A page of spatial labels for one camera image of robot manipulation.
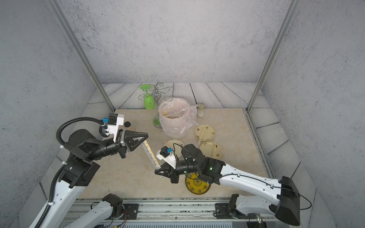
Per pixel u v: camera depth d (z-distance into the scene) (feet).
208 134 3.43
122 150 1.52
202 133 3.41
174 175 1.82
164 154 1.74
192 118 2.92
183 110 2.85
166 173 1.85
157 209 2.44
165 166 1.88
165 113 3.17
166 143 3.22
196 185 2.67
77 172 1.39
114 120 1.48
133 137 1.64
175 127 2.78
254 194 1.48
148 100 3.22
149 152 1.80
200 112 3.69
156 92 2.99
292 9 2.33
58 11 2.35
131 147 1.64
